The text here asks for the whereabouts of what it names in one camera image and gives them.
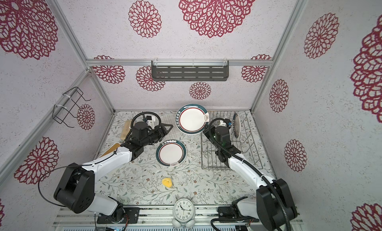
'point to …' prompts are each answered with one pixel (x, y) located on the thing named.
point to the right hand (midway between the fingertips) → (203, 123)
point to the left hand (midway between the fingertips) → (172, 128)
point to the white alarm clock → (184, 213)
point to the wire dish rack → (243, 138)
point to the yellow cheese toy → (167, 182)
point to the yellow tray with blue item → (112, 148)
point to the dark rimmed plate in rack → (237, 125)
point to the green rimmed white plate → (171, 153)
